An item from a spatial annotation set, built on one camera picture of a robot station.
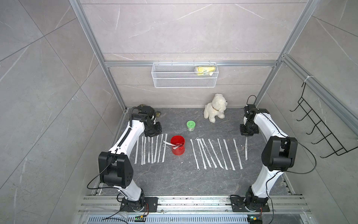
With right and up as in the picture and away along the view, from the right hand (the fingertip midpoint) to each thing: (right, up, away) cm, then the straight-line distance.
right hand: (247, 134), depth 91 cm
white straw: (-34, -21, -5) cm, 40 cm away
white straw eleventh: (-62, -17, 0) cm, 64 cm away
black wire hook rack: (+23, -3, -33) cm, 40 cm away
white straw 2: (-25, -13, +2) cm, 29 cm away
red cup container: (-46, -4, 0) cm, 47 cm away
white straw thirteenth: (-66, -14, +2) cm, 68 cm away
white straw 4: (-16, -15, 0) cm, 22 cm away
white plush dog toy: (-19, +18, +11) cm, 28 cm away
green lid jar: (-37, +5, +12) cm, 39 cm away
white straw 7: (-59, -9, +5) cm, 60 cm away
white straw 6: (-56, -11, +4) cm, 57 cm away
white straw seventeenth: (-1, -10, -1) cm, 10 cm away
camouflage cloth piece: (-64, +15, +24) cm, 70 cm away
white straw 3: (-21, -14, +2) cm, 25 cm away
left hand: (-57, +3, -5) cm, 57 cm away
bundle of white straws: (-48, -7, -6) cm, 48 cm away
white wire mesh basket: (-42, +42, +10) cm, 60 cm away
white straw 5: (-6, -14, +2) cm, 15 cm away
